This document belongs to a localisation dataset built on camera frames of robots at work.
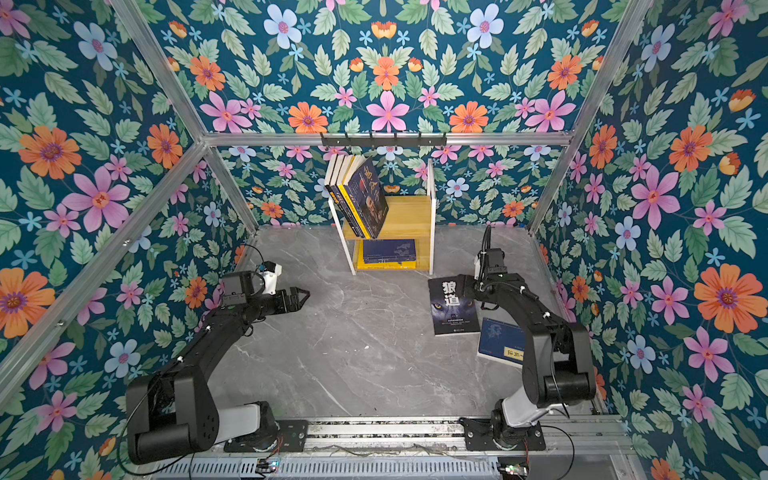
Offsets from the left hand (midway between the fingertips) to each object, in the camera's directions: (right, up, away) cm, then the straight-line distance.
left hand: (298, 287), depth 86 cm
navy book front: (+26, +11, +18) cm, 33 cm away
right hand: (+52, 0, +7) cm, 52 cm away
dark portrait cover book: (+21, +25, -1) cm, 33 cm away
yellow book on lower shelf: (+32, +6, +16) cm, 36 cm away
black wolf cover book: (+47, -9, +10) cm, 49 cm away
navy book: (+61, -17, +4) cm, 64 cm away
